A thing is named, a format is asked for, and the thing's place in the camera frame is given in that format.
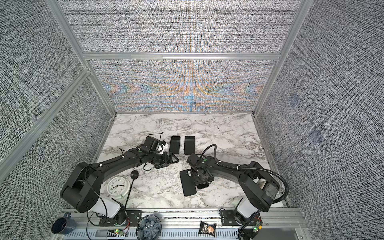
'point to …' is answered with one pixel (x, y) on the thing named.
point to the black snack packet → (205, 228)
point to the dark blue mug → (65, 225)
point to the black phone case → (188, 184)
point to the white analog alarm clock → (118, 187)
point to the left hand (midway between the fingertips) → (174, 163)
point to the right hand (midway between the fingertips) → (200, 180)
